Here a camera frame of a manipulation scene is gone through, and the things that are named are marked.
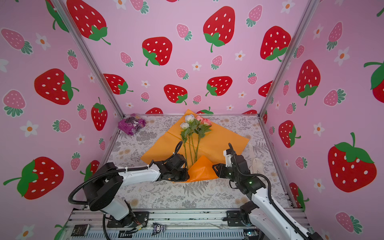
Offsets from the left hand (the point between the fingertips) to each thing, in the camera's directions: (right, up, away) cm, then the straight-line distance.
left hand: (190, 177), depth 86 cm
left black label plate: (-52, -20, -16) cm, 58 cm away
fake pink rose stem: (+12, +32, +25) cm, 43 cm away
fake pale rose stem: (+6, +28, +24) cm, 37 cm away
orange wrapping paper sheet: (+7, +12, +12) cm, 18 cm away
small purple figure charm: (-15, -19, -16) cm, 29 cm away
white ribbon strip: (+42, +5, +5) cm, 42 cm away
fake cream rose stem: (-6, +30, +23) cm, 38 cm away
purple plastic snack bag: (-45, +32, +22) cm, 59 cm away
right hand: (+12, +8, -7) cm, 16 cm away
